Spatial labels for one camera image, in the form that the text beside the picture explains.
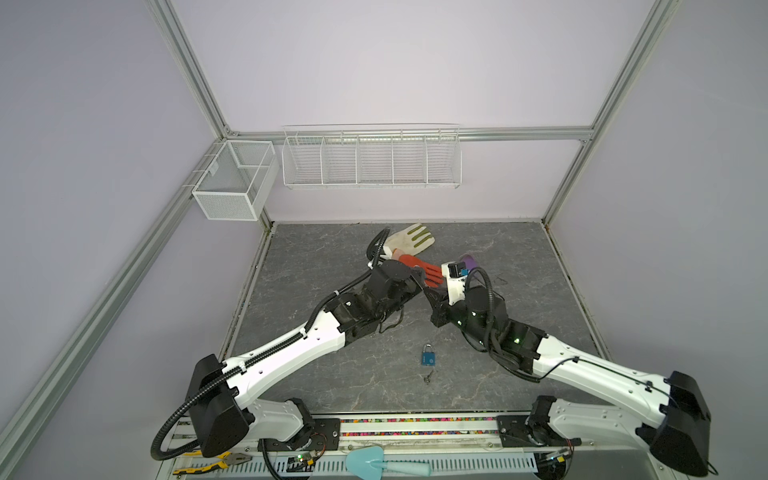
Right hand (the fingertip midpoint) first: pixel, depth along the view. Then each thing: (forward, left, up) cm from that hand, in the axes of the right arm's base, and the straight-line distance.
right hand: (426, 292), depth 72 cm
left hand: (+2, 0, +3) cm, 4 cm away
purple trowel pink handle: (+28, -19, -24) cm, 42 cm away
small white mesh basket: (+44, +62, 0) cm, 76 cm away
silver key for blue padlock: (-13, -1, -24) cm, 27 cm away
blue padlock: (-7, -2, -24) cm, 25 cm away
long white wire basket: (+48, +15, +7) cm, 51 cm away
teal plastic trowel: (-32, +14, -24) cm, 43 cm away
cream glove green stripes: (+37, +3, -23) cm, 44 cm away
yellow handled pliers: (-32, +48, -22) cm, 61 cm away
